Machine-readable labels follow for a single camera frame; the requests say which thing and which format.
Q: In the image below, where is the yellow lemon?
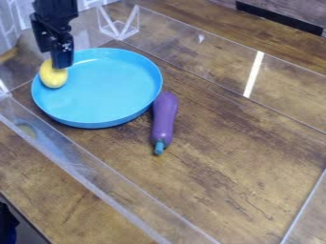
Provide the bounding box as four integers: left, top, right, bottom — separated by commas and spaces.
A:
40, 59, 68, 89

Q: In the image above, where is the white brick pattern curtain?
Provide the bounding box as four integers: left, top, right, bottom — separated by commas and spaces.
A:
0, 0, 121, 55

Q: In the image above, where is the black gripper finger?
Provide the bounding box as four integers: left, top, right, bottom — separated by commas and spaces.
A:
29, 15, 51, 52
51, 33, 73, 70

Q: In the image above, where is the clear acrylic enclosure wall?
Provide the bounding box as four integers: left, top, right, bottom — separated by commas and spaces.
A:
0, 0, 326, 244

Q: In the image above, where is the purple toy eggplant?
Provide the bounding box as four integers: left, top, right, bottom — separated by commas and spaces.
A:
151, 91, 178, 155

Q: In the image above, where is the blue round tray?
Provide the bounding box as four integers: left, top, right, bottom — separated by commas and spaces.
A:
31, 48, 163, 129

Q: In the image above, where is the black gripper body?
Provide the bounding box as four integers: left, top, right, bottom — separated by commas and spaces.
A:
29, 0, 79, 37

